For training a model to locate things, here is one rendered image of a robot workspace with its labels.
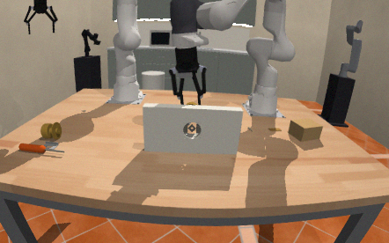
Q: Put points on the orange-handled screwdriver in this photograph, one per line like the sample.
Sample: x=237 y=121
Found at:
x=35 y=148

